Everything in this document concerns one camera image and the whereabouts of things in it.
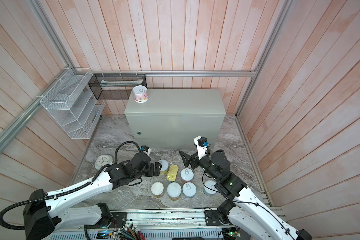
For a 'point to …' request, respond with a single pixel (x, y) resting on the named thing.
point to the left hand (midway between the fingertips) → (154, 169)
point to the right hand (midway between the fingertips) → (187, 147)
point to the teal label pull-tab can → (210, 184)
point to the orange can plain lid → (174, 190)
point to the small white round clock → (102, 160)
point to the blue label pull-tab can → (189, 189)
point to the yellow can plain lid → (157, 189)
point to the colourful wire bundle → (130, 233)
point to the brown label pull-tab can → (187, 174)
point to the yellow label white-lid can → (164, 167)
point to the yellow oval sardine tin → (172, 173)
